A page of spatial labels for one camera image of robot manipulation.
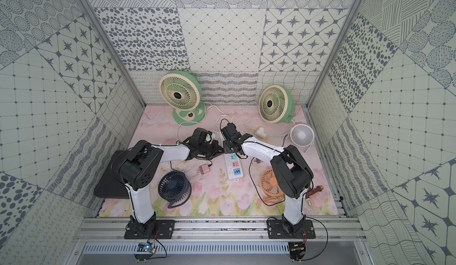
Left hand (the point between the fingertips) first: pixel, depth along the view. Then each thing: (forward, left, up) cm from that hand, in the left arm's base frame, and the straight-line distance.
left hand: (227, 147), depth 94 cm
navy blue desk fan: (-23, +22, +3) cm, 32 cm away
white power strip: (-9, -4, -3) cm, 11 cm away
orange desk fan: (-25, -22, +2) cm, 33 cm away
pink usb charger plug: (-11, +11, -4) cm, 16 cm away
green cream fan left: (+21, +24, +21) cm, 38 cm away
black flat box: (-21, +55, -2) cm, 59 cm away
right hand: (0, -2, 0) cm, 2 cm away
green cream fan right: (+23, -28, +10) cm, 38 cm away
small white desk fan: (+7, -41, +3) cm, 42 cm away
